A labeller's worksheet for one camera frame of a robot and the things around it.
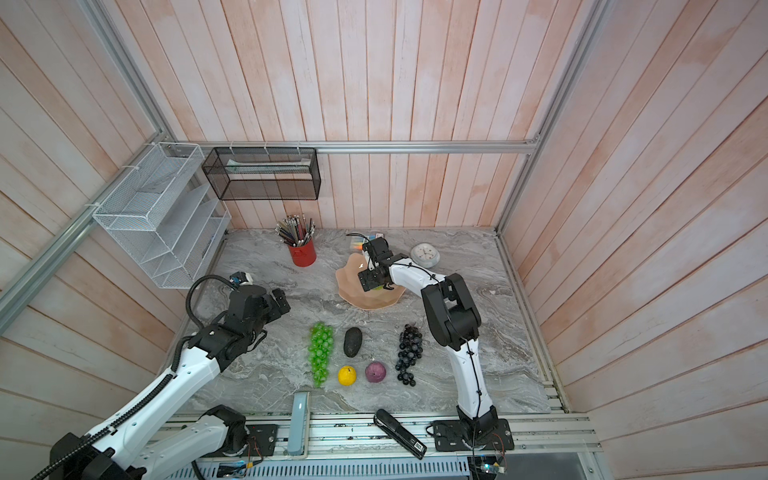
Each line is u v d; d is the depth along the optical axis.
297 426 0.77
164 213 0.73
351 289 1.00
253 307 0.61
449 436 0.73
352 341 0.86
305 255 1.05
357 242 1.14
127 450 0.41
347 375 0.80
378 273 0.77
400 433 0.72
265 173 1.05
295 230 1.01
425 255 1.10
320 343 0.86
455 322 0.57
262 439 0.73
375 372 0.80
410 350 0.84
